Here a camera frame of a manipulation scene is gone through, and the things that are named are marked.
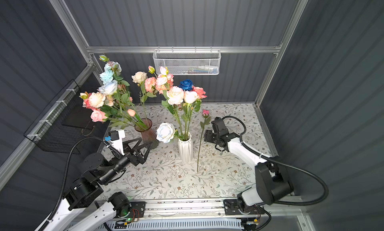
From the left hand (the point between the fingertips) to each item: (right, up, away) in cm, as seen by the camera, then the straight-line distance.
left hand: (147, 141), depth 60 cm
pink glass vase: (-8, -1, +27) cm, 28 cm away
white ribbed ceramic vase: (+15, -7, +17) cm, 23 cm away
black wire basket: (-44, +4, +3) cm, 44 cm away
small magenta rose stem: (+28, +8, +48) cm, 56 cm away
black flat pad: (-39, +10, +14) cm, 42 cm away
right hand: (+29, -1, +29) cm, 41 cm away
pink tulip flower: (-14, +12, +17) cm, 25 cm away
